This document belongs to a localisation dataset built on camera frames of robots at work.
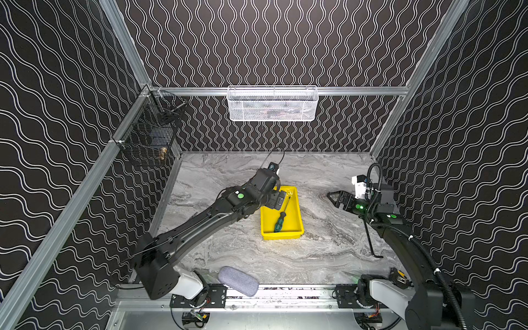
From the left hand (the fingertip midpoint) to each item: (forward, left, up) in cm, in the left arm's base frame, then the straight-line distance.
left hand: (277, 191), depth 75 cm
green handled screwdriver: (-2, -1, -21) cm, 21 cm away
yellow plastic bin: (-1, -7, -25) cm, 26 cm away
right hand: (+3, -24, -8) cm, 25 cm away
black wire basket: (+25, +60, +2) cm, 65 cm away
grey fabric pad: (-26, +14, -22) cm, 36 cm away
